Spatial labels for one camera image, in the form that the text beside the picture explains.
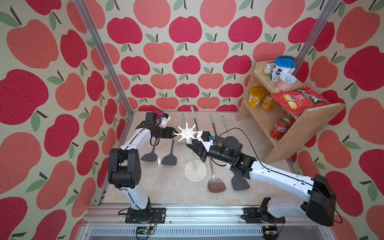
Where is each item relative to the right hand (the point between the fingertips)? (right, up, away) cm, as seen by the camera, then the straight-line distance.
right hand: (189, 144), depth 65 cm
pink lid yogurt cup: (-24, +18, +45) cm, 54 cm away
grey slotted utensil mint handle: (+28, -24, +18) cm, 41 cm away
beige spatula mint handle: (+27, +9, +48) cm, 56 cm away
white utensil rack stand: (+3, -19, +23) cm, 30 cm away
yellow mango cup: (+40, +27, +23) cm, 54 cm away
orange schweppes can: (+46, +21, +22) cm, 55 cm away
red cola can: (+44, +7, +7) cm, 45 cm away
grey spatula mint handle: (-25, -12, +29) cm, 40 cm away
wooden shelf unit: (+42, +10, +22) cm, 48 cm away
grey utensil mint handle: (-13, -13, +28) cm, 33 cm away
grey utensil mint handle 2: (+1, +23, +46) cm, 51 cm away
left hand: (-10, +3, +26) cm, 28 cm away
